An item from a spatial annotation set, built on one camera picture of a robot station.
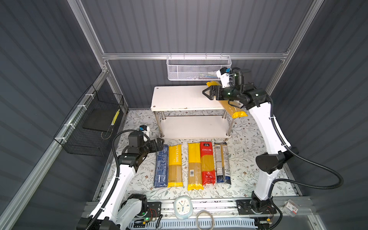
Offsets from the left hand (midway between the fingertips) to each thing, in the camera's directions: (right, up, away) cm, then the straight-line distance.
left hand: (156, 141), depth 80 cm
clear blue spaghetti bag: (+39, -19, +3) cm, 43 cm away
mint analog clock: (+16, -33, -8) cm, 37 cm away
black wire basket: (-33, +6, -8) cm, 35 cm away
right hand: (+29, +26, -9) cm, 40 cm away
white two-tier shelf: (+15, +20, +39) cm, 46 cm away
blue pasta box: (+3, -21, +1) cm, 21 cm away
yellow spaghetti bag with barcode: (+22, -17, +5) cm, 28 cm away
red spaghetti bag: (+30, -21, +1) cm, 36 cm away
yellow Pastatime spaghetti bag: (+11, -21, +3) cm, 23 cm away
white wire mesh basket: (+25, +53, +31) cm, 66 cm away
